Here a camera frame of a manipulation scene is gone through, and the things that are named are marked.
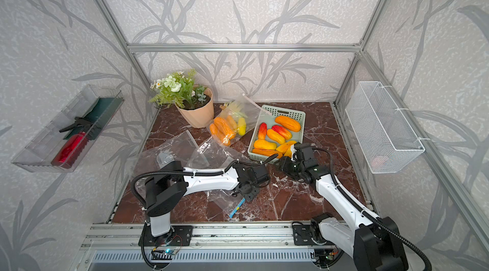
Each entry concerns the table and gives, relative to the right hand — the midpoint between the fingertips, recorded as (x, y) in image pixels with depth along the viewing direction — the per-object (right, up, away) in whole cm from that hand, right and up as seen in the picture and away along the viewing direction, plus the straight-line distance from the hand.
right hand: (276, 164), depth 84 cm
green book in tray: (-69, +22, -12) cm, 73 cm away
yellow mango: (-17, +16, +18) cm, 30 cm away
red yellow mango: (+5, +13, +18) cm, 23 cm away
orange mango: (-26, +15, +12) cm, 32 cm away
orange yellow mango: (+1, +11, +16) cm, 19 cm away
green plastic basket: (-3, +23, +20) cm, 31 cm away
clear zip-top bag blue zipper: (-32, +3, +9) cm, 34 cm away
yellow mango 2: (+5, +6, +12) cm, 14 cm away
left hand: (-12, -13, +1) cm, 18 cm away
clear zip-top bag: (-50, +5, +16) cm, 53 cm away
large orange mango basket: (+9, +18, +21) cm, 29 cm away
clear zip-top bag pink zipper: (-21, +20, +23) cm, 37 cm away
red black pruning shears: (-67, +16, -20) cm, 72 cm away
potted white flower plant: (-43, +29, +19) cm, 55 cm away
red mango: (-6, +14, +18) cm, 24 cm away
